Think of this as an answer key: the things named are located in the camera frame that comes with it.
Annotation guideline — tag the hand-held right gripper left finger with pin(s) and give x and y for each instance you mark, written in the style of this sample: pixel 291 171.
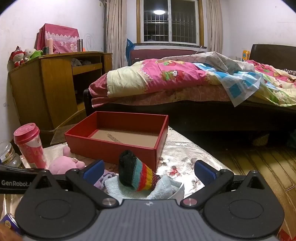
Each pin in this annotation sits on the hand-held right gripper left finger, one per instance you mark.
pixel 93 170

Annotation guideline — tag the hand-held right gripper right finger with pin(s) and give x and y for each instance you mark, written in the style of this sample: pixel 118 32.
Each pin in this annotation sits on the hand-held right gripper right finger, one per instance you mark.
pixel 204 172

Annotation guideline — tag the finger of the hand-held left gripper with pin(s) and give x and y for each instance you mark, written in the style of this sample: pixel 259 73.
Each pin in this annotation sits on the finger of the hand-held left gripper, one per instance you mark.
pixel 23 170

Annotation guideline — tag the red cardboard box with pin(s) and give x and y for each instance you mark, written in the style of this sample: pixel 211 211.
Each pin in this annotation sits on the red cardboard box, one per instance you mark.
pixel 92 148

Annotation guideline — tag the light blue towel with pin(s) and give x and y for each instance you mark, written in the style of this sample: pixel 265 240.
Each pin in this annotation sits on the light blue towel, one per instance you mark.
pixel 115 187

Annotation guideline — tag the pink pig plush toy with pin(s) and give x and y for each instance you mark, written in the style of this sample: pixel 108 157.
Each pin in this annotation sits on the pink pig plush toy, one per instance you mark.
pixel 62 164

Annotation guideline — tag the rainbow striped black sock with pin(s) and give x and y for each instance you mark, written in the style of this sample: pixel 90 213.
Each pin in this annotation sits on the rainbow striped black sock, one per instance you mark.
pixel 143 176

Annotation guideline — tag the purple cloth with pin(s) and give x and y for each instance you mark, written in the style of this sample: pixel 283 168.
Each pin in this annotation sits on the purple cloth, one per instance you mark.
pixel 103 182

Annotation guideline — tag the clear glass jar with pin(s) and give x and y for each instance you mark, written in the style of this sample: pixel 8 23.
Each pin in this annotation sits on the clear glass jar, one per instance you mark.
pixel 10 155

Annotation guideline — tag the pink lidded tumbler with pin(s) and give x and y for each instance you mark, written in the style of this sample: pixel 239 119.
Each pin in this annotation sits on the pink lidded tumbler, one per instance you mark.
pixel 30 148

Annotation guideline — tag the silver floral tablecloth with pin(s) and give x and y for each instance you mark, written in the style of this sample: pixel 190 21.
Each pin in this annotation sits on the silver floral tablecloth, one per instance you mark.
pixel 180 150

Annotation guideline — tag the blue drink can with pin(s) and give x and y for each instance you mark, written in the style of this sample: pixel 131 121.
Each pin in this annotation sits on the blue drink can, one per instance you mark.
pixel 10 223

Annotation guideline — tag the dark wooden bed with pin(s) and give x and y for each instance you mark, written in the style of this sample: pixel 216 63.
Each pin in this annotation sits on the dark wooden bed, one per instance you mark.
pixel 185 115

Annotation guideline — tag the woven basket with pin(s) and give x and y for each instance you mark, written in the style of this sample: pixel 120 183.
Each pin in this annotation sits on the woven basket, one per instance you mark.
pixel 261 140

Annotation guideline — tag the pink floral bedsheet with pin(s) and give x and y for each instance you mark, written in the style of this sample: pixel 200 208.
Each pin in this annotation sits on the pink floral bedsheet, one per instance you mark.
pixel 161 96

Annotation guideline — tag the blue checked white sheet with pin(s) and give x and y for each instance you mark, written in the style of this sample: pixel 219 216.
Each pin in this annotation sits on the blue checked white sheet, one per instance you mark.
pixel 238 85

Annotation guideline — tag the wooden desk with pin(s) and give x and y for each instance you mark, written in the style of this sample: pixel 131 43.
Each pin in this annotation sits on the wooden desk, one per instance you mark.
pixel 53 81

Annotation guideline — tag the pink cartoon quilt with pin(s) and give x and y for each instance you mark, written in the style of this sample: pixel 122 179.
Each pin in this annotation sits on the pink cartoon quilt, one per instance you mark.
pixel 166 76

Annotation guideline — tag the red package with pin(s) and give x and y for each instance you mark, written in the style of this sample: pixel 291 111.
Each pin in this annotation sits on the red package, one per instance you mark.
pixel 288 235

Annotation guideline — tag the grey cloth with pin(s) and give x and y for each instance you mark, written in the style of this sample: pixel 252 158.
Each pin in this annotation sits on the grey cloth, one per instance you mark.
pixel 76 62

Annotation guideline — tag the red white plush doll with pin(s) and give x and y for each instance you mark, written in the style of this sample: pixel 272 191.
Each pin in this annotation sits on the red white plush doll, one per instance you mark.
pixel 17 56

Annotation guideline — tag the beige floral sheet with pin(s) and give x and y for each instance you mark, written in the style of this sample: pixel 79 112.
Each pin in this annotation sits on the beige floral sheet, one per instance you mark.
pixel 219 59

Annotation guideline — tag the white cat plush toy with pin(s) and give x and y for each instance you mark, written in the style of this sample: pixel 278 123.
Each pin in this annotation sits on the white cat plush toy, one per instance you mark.
pixel 29 52

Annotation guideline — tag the dark cup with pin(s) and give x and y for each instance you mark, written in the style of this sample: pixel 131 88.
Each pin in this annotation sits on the dark cup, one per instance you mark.
pixel 45 51

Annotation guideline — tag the maroon padded headboard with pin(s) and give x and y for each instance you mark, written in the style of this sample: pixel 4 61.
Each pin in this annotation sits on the maroon padded headboard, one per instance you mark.
pixel 161 54

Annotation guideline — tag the blue plastic bag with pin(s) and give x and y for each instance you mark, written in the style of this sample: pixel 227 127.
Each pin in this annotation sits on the blue plastic bag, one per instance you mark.
pixel 129 49

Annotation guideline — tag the steel thermos flask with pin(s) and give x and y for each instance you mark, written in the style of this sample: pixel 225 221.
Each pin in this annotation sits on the steel thermos flask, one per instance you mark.
pixel 79 45

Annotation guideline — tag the pale pink bottle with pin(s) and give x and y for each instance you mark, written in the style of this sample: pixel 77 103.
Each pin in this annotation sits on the pale pink bottle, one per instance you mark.
pixel 49 46

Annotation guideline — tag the pink cloth covered box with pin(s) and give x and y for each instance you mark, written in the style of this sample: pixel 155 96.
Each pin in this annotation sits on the pink cloth covered box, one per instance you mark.
pixel 60 38

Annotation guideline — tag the beige curtain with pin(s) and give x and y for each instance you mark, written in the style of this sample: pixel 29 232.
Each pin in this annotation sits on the beige curtain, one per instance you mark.
pixel 116 34
pixel 214 25

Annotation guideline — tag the barred window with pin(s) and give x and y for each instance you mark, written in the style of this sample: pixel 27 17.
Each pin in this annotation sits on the barred window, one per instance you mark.
pixel 170 20

